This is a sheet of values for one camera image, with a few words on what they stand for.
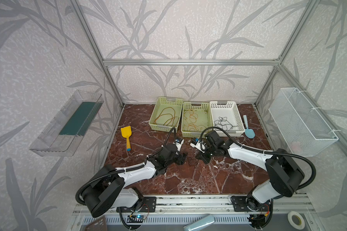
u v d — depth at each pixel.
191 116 1.12
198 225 0.64
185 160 0.90
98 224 0.69
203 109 1.16
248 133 1.02
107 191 0.42
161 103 1.19
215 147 0.68
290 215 0.71
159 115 1.14
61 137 0.63
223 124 1.06
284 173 0.44
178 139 0.75
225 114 1.14
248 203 0.66
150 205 0.73
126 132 1.02
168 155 0.66
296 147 0.73
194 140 0.77
